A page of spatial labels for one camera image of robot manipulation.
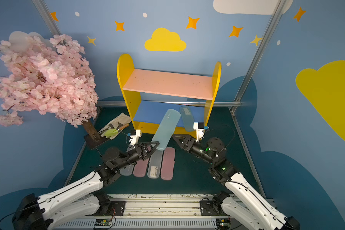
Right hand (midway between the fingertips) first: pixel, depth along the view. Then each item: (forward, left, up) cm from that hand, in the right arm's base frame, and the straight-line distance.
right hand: (176, 136), depth 63 cm
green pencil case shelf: (+5, +5, -1) cm, 7 cm away
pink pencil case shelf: (-3, +22, -34) cm, 40 cm away
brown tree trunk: (+15, +57, -22) cm, 63 cm away
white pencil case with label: (-2, +14, -33) cm, 36 cm away
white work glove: (+36, +45, -34) cm, 66 cm away
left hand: (-3, +8, -1) cm, 8 cm away
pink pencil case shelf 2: (+1, +6, -34) cm, 34 cm away
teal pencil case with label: (+27, -6, -19) cm, 34 cm away
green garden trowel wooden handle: (+23, +48, -32) cm, 62 cm away
